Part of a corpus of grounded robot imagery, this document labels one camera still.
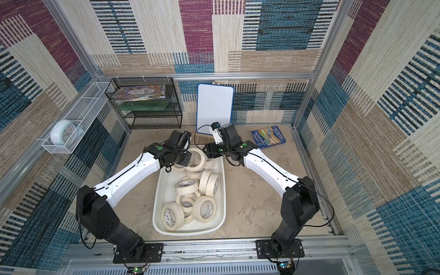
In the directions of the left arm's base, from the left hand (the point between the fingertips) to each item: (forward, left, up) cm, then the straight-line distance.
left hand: (185, 154), depth 85 cm
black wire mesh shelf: (+39, +16, -11) cm, 44 cm away
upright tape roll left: (-11, -9, -7) cm, 16 cm away
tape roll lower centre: (-17, -1, -14) cm, 23 cm away
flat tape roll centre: (-14, -1, -6) cm, 15 cm away
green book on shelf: (+26, +24, +10) cm, 37 cm away
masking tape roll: (-3, -9, 0) cm, 10 cm away
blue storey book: (+23, -48, -15) cm, 55 cm away
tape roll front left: (-26, +3, -8) cm, 28 cm away
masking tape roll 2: (-6, -4, -9) cm, 12 cm away
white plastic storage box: (-13, +11, -15) cm, 22 cm away
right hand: (+1, -12, +5) cm, 13 cm away
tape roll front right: (-21, -9, -16) cm, 28 cm away
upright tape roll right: (-13, -14, -7) cm, 20 cm away
